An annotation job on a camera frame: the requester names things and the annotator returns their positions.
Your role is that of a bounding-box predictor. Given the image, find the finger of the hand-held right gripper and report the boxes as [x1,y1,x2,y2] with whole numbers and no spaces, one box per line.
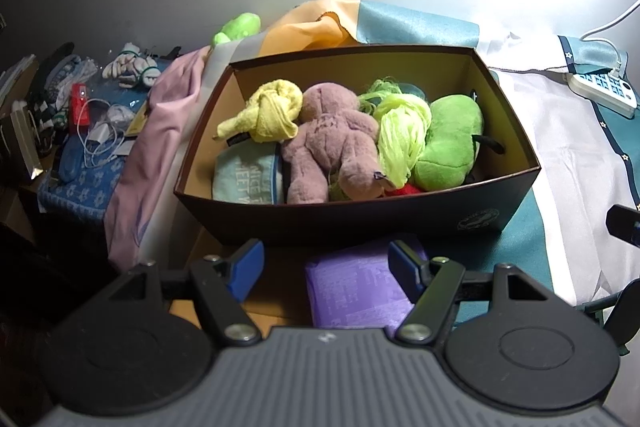
[605,204,640,249]

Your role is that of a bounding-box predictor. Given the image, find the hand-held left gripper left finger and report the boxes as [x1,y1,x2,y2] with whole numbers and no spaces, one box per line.
[107,238,266,348]

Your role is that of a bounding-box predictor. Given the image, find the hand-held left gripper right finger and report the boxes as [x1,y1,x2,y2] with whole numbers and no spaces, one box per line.
[387,239,558,348]

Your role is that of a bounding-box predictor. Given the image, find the brown cardboard box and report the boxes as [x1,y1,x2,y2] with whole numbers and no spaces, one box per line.
[173,44,542,248]

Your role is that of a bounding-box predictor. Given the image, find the teal printed cloth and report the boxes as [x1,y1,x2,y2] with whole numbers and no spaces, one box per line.
[212,146,286,205]

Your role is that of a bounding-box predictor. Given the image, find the green plush toy black legs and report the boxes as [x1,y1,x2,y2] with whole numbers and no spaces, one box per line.
[412,93,506,192]

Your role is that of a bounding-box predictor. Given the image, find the yellow-green mesh cloth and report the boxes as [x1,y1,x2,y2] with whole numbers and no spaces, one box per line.
[357,77,433,188]

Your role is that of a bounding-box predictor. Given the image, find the pink plush toy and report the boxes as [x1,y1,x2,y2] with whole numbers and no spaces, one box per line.
[280,82,388,204]

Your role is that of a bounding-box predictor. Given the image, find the yellow towel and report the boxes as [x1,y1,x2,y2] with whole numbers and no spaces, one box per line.
[212,78,303,144]

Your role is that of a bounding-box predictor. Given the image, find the red soft item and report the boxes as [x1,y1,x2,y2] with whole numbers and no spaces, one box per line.
[382,183,423,198]

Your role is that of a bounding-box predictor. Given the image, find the purple plastic pack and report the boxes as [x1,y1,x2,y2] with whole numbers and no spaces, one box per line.
[305,234,431,330]

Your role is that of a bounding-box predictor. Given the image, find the flat brown cardboard sheet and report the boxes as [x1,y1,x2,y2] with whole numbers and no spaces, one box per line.
[167,227,311,328]

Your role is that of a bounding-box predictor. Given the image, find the white power strip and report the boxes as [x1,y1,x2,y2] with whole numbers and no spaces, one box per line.
[566,72,638,116]

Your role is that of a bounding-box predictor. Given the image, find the pink cloth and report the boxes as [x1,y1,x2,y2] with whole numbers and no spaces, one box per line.
[106,47,213,270]

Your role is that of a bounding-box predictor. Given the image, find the blue floral towel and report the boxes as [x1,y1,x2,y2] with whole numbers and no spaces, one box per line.
[37,77,151,223]

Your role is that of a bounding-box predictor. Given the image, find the yellow book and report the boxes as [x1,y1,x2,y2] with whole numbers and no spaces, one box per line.
[125,102,151,138]

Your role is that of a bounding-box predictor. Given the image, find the blue fabric pouch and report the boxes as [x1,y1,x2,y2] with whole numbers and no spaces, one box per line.
[60,137,86,182]

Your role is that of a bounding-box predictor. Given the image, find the small red box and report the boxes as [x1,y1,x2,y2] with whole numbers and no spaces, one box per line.
[71,83,91,125]

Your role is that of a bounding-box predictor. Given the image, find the white gloves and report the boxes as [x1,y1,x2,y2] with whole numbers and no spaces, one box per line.
[102,42,161,88]

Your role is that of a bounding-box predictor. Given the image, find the light green plush toy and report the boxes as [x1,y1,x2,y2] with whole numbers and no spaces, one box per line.
[211,12,262,48]

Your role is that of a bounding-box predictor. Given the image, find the orange blue grey colour-block cloth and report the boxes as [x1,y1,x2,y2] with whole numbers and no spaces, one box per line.
[207,0,481,68]

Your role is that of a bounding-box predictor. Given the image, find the gold gift bag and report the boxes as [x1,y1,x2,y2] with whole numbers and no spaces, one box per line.
[0,109,43,180]

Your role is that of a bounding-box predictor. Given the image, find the white power cable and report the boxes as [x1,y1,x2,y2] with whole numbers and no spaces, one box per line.
[580,0,640,75]

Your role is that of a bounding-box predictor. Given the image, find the white charger cable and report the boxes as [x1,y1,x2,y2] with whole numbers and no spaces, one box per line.
[82,99,126,168]

